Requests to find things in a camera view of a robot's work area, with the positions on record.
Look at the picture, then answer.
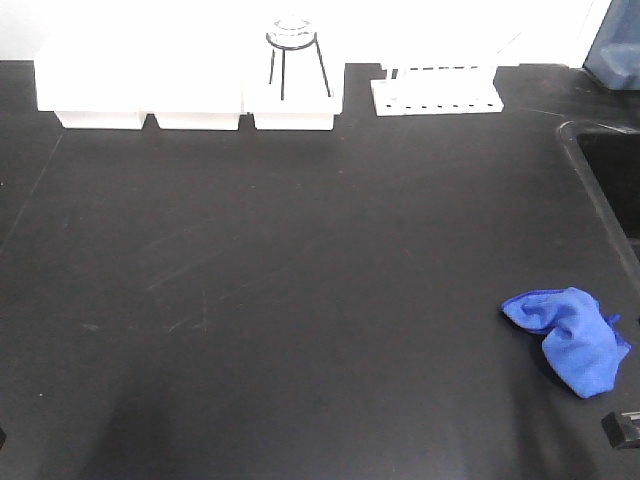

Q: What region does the white test tube rack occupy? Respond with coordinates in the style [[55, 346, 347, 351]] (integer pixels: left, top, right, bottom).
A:
[[370, 34, 504, 118]]

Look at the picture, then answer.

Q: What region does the black bench sink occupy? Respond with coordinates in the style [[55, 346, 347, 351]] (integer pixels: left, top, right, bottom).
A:
[[556, 120, 640, 301]]

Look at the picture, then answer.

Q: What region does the grey-blue bag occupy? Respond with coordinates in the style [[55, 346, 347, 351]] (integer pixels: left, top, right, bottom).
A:
[[583, 0, 640, 92]]

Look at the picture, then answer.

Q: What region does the blue cloth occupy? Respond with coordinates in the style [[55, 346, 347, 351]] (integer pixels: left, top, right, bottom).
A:
[[500, 285, 633, 400]]

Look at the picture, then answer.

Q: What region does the white plastic bin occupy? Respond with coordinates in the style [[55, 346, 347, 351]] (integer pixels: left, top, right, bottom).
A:
[[143, 49, 245, 133], [34, 42, 149, 132], [241, 64, 344, 133]]

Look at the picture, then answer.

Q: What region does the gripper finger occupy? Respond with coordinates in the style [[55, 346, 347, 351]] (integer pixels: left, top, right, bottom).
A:
[[601, 410, 640, 448]]

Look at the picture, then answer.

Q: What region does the black wire tripod stand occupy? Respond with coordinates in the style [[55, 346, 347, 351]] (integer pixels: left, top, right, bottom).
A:
[[265, 30, 335, 99]]

